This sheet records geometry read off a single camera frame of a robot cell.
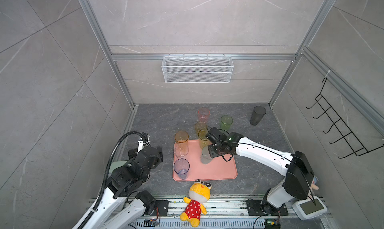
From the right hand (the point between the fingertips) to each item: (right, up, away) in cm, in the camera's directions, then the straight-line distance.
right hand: (212, 150), depth 83 cm
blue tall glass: (-17, -8, -6) cm, 19 cm away
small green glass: (+12, +16, +22) cm, 30 cm away
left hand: (-31, +6, -14) cm, 35 cm away
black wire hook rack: (+55, +7, -25) cm, 61 cm away
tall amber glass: (-18, +7, +6) cm, 21 cm away
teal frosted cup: (-4, -2, -7) cm, 9 cm away
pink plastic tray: (+5, -13, +5) cm, 15 cm away
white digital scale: (+43, -26, -13) cm, 52 cm away
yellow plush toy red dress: (-8, -19, -12) cm, 23 cm away
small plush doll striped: (+52, -17, -7) cm, 55 cm away
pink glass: (-3, +21, +27) cm, 35 cm away
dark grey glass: (+33, +21, +16) cm, 43 cm away
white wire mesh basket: (-8, +52, +17) cm, 55 cm away
